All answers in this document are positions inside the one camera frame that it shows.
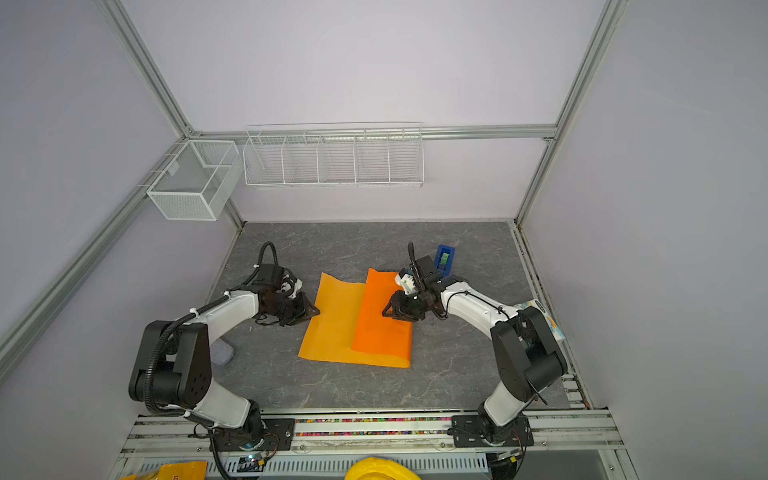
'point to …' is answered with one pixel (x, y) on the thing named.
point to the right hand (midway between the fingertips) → (389, 317)
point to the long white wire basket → (335, 155)
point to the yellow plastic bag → (175, 471)
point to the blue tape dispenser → (445, 256)
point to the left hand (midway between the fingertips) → (317, 315)
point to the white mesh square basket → (198, 181)
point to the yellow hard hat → (379, 468)
